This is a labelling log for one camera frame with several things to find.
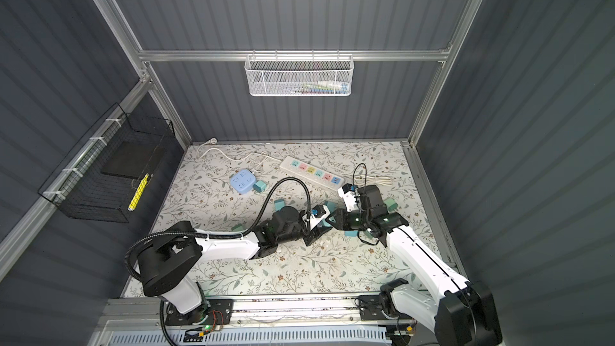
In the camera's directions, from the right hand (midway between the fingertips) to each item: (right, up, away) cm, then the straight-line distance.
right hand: (332, 220), depth 80 cm
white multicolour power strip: (-7, +16, +25) cm, 31 cm away
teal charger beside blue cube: (-29, +9, +22) cm, 38 cm away
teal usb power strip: (+8, -7, +9) cm, 14 cm away
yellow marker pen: (-58, +12, -9) cm, 60 cm away
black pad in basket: (-64, +21, -5) cm, 67 cm away
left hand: (-1, 0, +1) cm, 1 cm away
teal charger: (-1, +7, -9) cm, 11 cm away
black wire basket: (-71, +16, -7) cm, 73 cm away
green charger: (-35, -5, +11) cm, 37 cm away
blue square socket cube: (-37, +12, +23) cm, 45 cm away
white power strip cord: (-58, +32, +44) cm, 79 cm away
